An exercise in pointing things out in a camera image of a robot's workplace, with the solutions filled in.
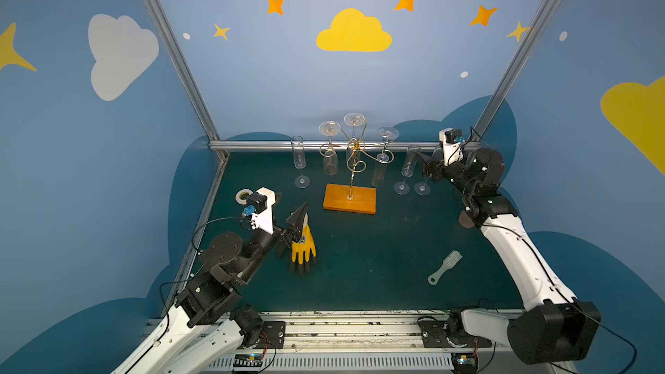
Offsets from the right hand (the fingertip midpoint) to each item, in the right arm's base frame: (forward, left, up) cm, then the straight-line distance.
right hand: (435, 146), depth 75 cm
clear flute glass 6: (-5, +16, -2) cm, 17 cm away
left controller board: (-53, +51, -38) cm, 83 cm away
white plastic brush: (-21, -12, -35) cm, 42 cm away
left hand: (-23, +38, +3) cm, 45 cm away
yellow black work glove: (-21, +39, -33) cm, 55 cm away
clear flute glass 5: (+4, +24, -5) cm, 25 cm away
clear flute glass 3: (+13, -8, -37) cm, 39 cm away
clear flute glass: (+12, +45, -35) cm, 58 cm away
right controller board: (-49, -11, -39) cm, 63 cm away
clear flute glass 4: (+8, +32, -16) cm, 36 cm away
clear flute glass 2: (+13, +1, -15) cm, 20 cm away
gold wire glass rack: (+4, +22, -34) cm, 41 cm away
